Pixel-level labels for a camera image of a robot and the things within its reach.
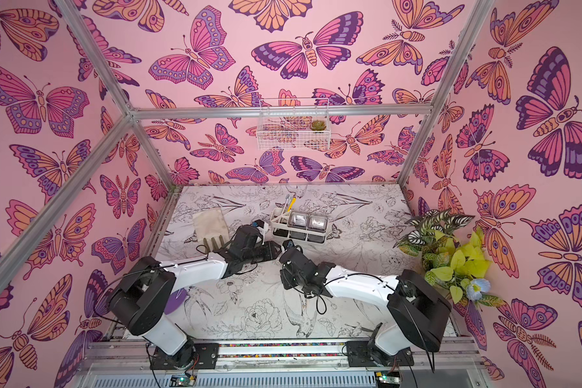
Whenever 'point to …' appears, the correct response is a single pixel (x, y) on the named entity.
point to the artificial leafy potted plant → (456, 263)
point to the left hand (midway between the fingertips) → (284, 248)
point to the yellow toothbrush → (293, 200)
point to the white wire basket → (293, 124)
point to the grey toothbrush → (288, 201)
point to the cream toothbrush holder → (299, 226)
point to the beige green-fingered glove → (211, 223)
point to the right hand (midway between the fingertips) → (286, 270)
